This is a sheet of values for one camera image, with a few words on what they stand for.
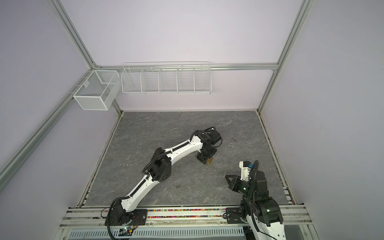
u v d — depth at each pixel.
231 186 0.64
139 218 0.74
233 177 0.68
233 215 0.74
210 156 0.83
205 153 0.82
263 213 0.50
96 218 0.75
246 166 0.67
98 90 1.04
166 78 0.99
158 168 0.61
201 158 0.86
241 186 0.64
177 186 0.83
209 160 0.87
